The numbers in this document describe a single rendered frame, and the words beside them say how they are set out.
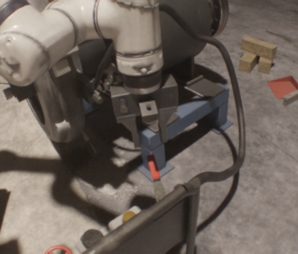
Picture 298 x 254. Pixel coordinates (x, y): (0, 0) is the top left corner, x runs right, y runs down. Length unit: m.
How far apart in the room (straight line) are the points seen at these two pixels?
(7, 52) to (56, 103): 0.49
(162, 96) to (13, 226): 1.02
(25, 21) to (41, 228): 1.01
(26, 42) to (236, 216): 1.03
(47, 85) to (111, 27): 0.41
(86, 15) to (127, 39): 0.09
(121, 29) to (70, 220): 0.94
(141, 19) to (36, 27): 0.17
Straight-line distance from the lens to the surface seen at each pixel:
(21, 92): 0.97
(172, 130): 1.19
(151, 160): 0.68
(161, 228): 0.60
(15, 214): 1.37
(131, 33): 0.44
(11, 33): 0.37
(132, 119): 0.55
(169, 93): 0.52
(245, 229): 1.13
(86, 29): 0.47
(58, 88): 0.81
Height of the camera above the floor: 0.97
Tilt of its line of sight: 39 degrees down
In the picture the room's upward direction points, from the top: 7 degrees counter-clockwise
